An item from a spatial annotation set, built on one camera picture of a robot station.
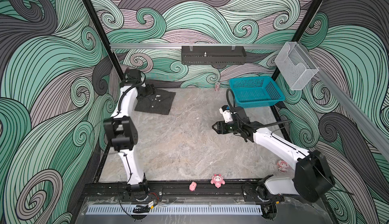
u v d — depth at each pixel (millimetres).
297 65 783
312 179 407
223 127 731
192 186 739
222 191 744
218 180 744
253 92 1180
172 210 697
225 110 758
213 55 966
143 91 817
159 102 1078
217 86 1172
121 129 518
